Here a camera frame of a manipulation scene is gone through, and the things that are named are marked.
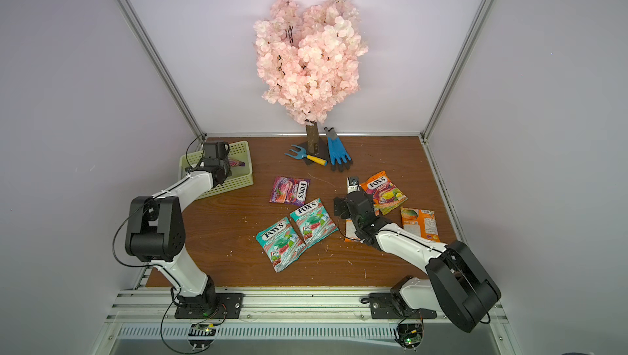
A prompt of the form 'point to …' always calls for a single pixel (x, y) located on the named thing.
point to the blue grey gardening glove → (338, 156)
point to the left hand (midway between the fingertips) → (228, 150)
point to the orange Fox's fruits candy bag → (385, 194)
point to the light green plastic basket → (240, 177)
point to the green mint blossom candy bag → (313, 222)
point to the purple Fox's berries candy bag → (289, 190)
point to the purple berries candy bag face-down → (235, 163)
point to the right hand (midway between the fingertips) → (349, 192)
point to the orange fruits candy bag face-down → (422, 222)
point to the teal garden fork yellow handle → (301, 154)
